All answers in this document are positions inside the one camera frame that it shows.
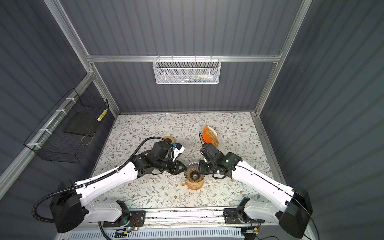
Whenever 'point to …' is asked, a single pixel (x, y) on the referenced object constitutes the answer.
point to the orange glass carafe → (194, 186)
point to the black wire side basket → (65, 132)
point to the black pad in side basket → (83, 123)
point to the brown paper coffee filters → (213, 134)
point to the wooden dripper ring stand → (196, 183)
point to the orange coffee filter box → (205, 138)
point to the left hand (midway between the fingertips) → (187, 169)
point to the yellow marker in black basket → (101, 116)
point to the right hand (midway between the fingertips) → (201, 169)
